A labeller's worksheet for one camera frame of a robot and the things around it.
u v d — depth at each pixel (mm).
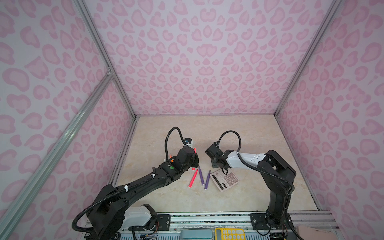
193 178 879
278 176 469
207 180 864
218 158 705
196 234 667
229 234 692
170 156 635
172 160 638
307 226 727
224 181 840
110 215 393
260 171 477
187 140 730
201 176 881
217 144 849
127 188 440
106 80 863
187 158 619
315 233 680
